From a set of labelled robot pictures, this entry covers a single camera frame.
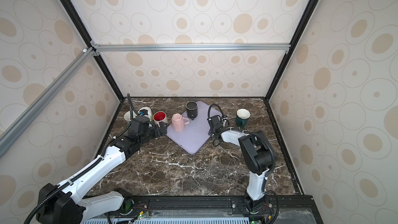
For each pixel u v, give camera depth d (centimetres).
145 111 72
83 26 82
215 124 78
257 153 50
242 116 99
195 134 100
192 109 102
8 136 51
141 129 61
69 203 38
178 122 95
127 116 99
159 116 103
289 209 73
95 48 90
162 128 73
